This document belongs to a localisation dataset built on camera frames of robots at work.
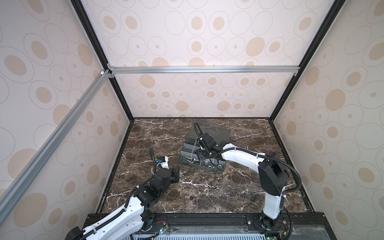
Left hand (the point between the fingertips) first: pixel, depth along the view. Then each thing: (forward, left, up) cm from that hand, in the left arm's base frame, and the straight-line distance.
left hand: (182, 167), depth 80 cm
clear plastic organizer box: (+13, -2, -9) cm, 16 cm away
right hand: (+12, -10, -5) cm, 16 cm away
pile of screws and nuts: (-12, -5, -12) cm, 18 cm away
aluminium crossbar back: (+57, -12, +23) cm, 62 cm away
